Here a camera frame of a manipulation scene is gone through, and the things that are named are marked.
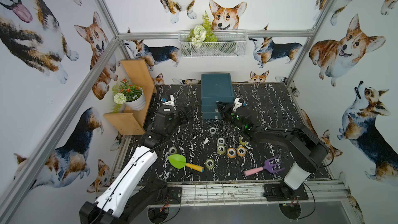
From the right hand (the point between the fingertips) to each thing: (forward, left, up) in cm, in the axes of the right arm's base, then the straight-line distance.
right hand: (220, 98), depth 84 cm
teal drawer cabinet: (+9, +2, -1) cm, 9 cm away
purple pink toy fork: (-29, -25, -24) cm, 45 cm away
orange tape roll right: (-22, -11, -23) cm, 34 cm away
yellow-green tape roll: (-16, -13, -23) cm, 31 cm away
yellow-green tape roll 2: (-20, -1, -22) cm, 30 cm away
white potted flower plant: (+6, +52, -4) cm, 53 cm away
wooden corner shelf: (-11, +47, -7) cm, 48 cm away
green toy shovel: (-27, +23, -21) cm, 41 cm away
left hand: (-8, +18, +5) cm, 20 cm away
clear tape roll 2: (-14, -1, -23) cm, 27 cm away
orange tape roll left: (-23, -7, -23) cm, 33 cm away
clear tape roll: (-7, +4, -23) cm, 24 cm away
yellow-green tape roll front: (-27, +5, -22) cm, 35 cm away
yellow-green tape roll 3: (-19, +27, -21) cm, 40 cm away
